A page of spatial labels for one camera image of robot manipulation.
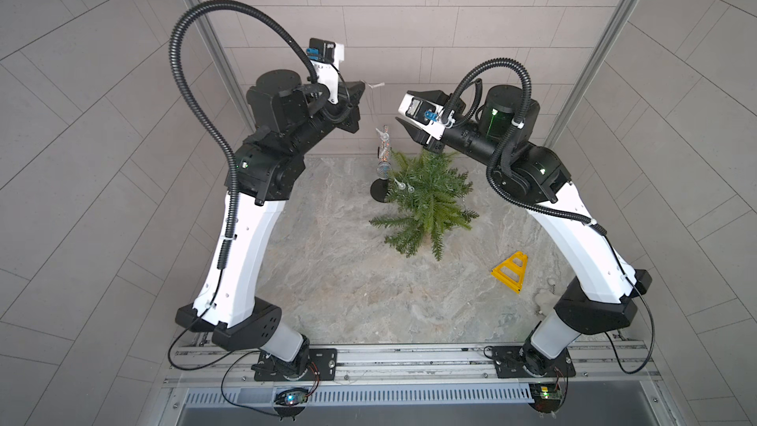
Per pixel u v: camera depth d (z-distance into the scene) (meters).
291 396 0.65
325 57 0.41
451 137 0.46
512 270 0.87
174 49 0.29
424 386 0.69
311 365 0.70
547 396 0.68
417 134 0.48
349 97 0.46
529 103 0.37
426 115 0.40
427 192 0.73
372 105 0.53
